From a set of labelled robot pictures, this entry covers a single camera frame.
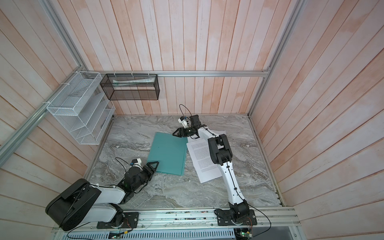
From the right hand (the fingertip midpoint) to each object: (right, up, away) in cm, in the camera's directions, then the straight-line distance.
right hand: (175, 134), depth 106 cm
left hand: (-8, -19, -19) cm, 28 cm away
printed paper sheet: (+20, -21, -16) cm, 33 cm away
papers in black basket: (-31, +31, -18) cm, 48 cm away
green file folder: (-3, -11, -7) cm, 14 cm away
